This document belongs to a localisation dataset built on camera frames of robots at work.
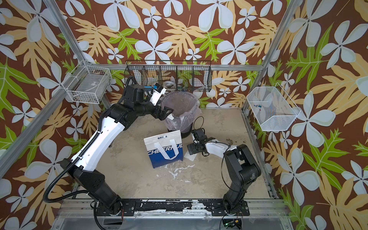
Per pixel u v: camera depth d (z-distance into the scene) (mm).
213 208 739
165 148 767
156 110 615
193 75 992
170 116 719
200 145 701
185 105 968
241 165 477
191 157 908
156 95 608
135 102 524
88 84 862
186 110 961
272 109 839
